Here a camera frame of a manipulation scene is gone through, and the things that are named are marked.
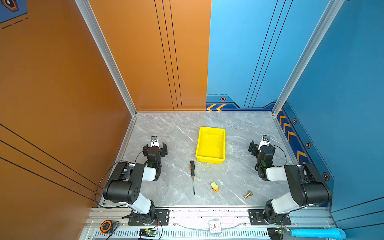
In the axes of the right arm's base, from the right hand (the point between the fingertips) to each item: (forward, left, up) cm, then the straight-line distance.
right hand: (261, 142), depth 93 cm
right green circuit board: (-45, 0, -8) cm, 45 cm away
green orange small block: (-26, +30, -5) cm, 40 cm away
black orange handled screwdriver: (-18, +43, -6) cm, 47 cm away
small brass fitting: (-29, +12, -6) cm, 32 cm away
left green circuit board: (-46, +62, -9) cm, 77 cm away
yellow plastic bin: (+3, +31, -9) cm, 32 cm away
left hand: (0, +66, 0) cm, 66 cm away
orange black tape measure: (-44, +82, -4) cm, 93 cm away
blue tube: (-46, -21, -5) cm, 51 cm away
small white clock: (-43, +31, -6) cm, 54 cm away
